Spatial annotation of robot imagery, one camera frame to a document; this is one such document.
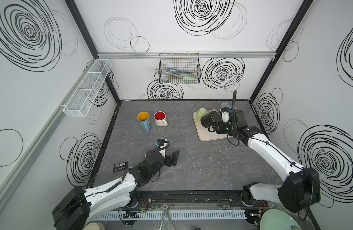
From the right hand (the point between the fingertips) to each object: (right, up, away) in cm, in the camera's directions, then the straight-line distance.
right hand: (214, 126), depth 81 cm
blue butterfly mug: (-45, +4, +18) cm, 49 cm away
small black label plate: (-55, -24, +3) cm, 60 cm away
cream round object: (-57, -41, -20) cm, 73 cm away
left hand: (-24, -14, -1) cm, 27 cm away
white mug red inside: (-34, +4, +23) cm, 41 cm away
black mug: (-3, +4, -1) cm, 5 cm away
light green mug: (-5, +8, +18) cm, 20 cm away
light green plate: (+27, -43, -14) cm, 53 cm away
